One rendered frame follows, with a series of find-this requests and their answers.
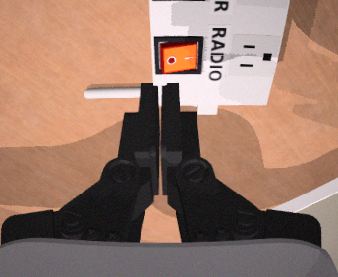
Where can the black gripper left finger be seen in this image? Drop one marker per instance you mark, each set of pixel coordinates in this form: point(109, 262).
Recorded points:
point(127, 184)

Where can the white power strip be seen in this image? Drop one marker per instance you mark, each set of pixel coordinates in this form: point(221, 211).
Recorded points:
point(221, 52)

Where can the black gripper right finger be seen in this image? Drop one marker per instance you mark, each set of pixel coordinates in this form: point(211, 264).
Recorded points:
point(209, 209)

